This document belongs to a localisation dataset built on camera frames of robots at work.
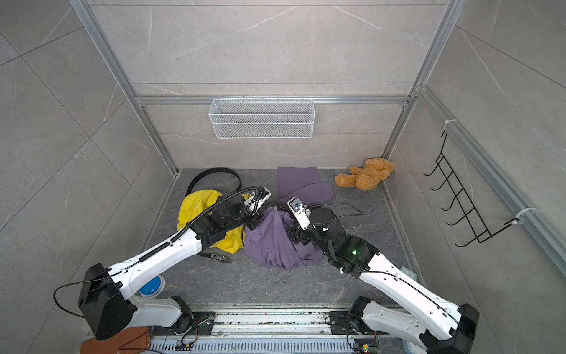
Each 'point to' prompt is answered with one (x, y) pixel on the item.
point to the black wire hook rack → (482, 233)
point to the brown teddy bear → (375, 169)
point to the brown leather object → (130, 341)
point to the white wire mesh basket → (261, 118)
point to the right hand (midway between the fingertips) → (301, 213)
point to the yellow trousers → (194, 203)
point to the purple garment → (268, 242)
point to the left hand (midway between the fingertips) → (267, 201)
